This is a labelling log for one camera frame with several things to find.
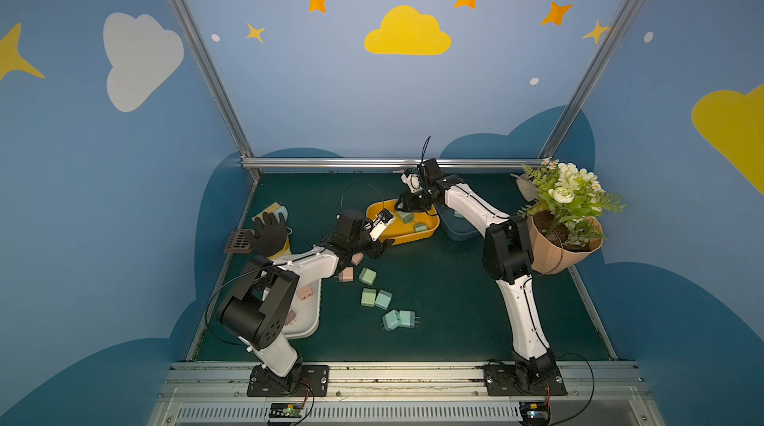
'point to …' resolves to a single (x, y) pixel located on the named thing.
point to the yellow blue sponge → (275, 209)
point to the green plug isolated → (421, 227)
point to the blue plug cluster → (383, 299)
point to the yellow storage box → (407, 225)
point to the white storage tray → (304, 315)
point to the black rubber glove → (270, 237)
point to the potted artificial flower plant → (566, 220)
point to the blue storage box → (456, 225)
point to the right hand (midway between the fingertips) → (401, 204)
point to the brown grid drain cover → (239, 242)
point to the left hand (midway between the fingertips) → (385, 227)
